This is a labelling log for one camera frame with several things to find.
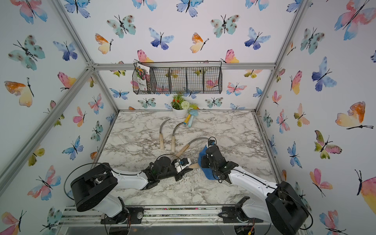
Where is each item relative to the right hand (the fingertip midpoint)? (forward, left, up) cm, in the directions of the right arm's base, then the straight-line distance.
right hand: (203, 156), depth 85 cm
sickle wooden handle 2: (+18, +30, -8) cm, 36 cm away
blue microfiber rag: (-9, -2, 0) cm, 10 cm away
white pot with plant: (+35, +17, +4) cm, 39 cm away
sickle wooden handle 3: (+16, +21, -8) cm, 28 cm away
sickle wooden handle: (-6, +5, -1) cm, 8 cm away
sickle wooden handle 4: (+6, +15, -8) cm, 18 cm away
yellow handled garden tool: (+32, +13, -8) cm, 36 cm away
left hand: (-6, +6, 0) cm, 9 cm away
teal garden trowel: (+42, +8, -8) cm, 43 cm away
